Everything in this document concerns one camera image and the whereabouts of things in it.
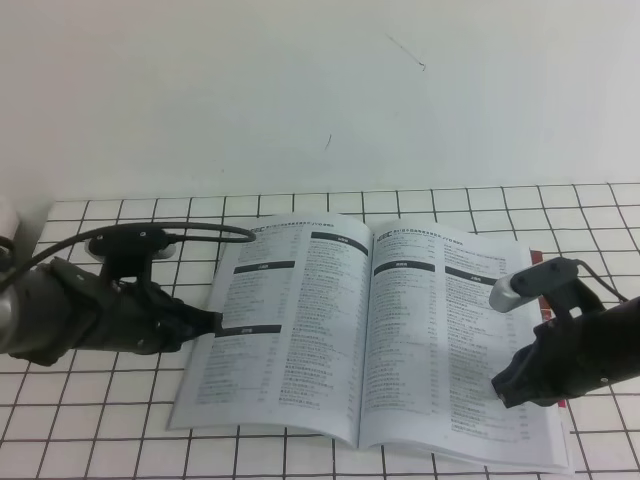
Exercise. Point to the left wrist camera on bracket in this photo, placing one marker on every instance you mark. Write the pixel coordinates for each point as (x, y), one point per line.
(128, 251)

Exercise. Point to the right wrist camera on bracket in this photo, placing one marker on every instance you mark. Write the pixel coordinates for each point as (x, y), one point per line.
(556, 281)

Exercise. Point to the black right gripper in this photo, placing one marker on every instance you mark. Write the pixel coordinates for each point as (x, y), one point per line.
(569, 359)

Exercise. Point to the white exhibition catalogue book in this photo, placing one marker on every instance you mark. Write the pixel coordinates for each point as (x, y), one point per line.
(373, 336)

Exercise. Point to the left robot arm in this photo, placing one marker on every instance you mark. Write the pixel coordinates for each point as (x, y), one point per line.
(7, 300)

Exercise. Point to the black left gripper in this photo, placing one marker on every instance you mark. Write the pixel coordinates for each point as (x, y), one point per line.
(58, 307)

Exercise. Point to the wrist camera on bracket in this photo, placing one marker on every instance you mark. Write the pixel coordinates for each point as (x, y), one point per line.
(556, 281)
(128, 251)

